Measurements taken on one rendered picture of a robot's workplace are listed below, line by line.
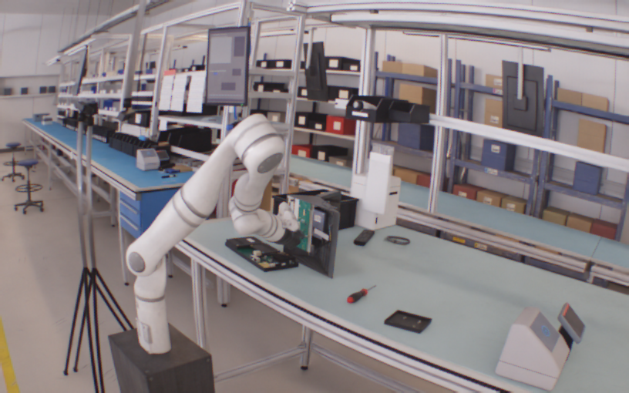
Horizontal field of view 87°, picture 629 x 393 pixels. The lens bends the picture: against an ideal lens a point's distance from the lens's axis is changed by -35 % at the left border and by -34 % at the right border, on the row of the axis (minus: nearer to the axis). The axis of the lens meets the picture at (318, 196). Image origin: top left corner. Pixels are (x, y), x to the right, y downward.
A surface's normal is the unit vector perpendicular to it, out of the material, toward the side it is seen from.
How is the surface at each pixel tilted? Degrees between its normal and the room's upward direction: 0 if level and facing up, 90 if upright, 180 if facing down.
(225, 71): 101
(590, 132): 90
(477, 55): 90
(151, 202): 90
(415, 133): 90
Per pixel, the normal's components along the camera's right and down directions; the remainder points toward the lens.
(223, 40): -0.34, 0.36
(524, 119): -0.67, 0.23
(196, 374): 0.77, 0.21
